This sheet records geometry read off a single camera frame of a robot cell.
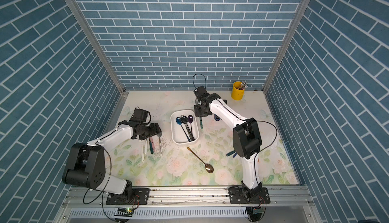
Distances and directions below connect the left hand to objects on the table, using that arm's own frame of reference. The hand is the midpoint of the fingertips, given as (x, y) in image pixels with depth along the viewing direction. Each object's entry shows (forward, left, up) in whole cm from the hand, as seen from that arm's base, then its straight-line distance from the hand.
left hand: (160, 131), depth 91 cm
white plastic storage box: (0, -10, -4) cm, 11 cm away
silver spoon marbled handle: (+11, -14, -4) cm, 18 cm away
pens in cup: (+29, -54, +12) cm, 62 cm away
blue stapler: (+14, -36, -5) cm, 39 cm away
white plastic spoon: (-15, +8, -5) cm, 18 cm away
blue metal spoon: (+10, -10, -5) cm, 15 cm away
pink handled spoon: (-3, +6, -6) cm, 8 cm away
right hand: (+9, -24, +6) cm, 27 cm away
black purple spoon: (+12, -18, -3) cm, 22 cm away
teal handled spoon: (+2, -25, +5) cm, 26 cm away
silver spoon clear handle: (0, +1, -4) cm, 4 cm away
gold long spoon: (-19, -30, -5) cm, 36 cm away
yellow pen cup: (+31, -53, +1) cm, 61 cm away
